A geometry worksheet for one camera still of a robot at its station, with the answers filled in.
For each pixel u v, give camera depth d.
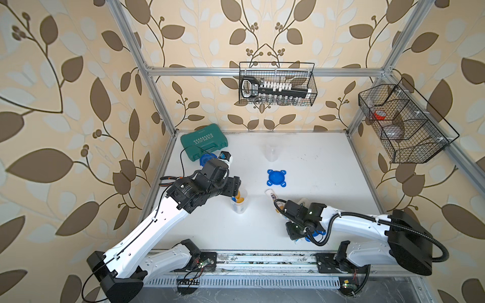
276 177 0.99
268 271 0.74
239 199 0.80
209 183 0.50
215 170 0.50
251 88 0.84
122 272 0.37
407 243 0.42
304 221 0.62
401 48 0.81
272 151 1.05
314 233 0.56
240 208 0.83
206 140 1.10
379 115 0.81
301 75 0.91
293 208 0.66
